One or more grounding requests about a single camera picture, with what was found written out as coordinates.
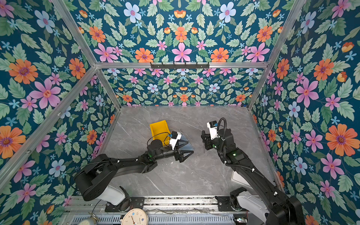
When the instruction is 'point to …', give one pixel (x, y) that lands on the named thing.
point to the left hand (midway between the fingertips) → (191, 146)
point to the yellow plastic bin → (161, 131)
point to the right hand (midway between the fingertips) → (203, 134)
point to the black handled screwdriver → (204, 147)
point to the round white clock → (135, 216)
